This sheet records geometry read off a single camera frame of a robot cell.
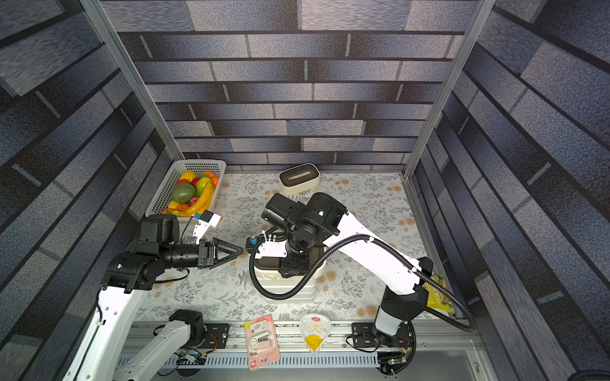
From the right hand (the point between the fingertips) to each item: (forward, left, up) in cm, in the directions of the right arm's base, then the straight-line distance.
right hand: (284, 259), depth 62 cm
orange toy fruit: (+47, +39, -19) cm, 65 cm away
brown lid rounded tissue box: (-4, +3, +4) cm, 6 cm away
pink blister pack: (-16, +8, -25) cm, 31 cm away
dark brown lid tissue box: (+52, 0, -23) cm, 56 cm away
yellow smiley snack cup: (-13, -8, -18) cm, 24 cm away
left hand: (-1, +12, +3) cm, 12 cm away
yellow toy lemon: (+50, +53, -19) cm, 75 cm away
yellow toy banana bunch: (+30, +39, -16) cm, 52 cm away
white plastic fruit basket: (+34, +59, -19) cm, 70 cm away
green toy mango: (+37, +50, -17) cm, 65 cm away
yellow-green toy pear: (+43, +44, -18) cm, 64 cm away
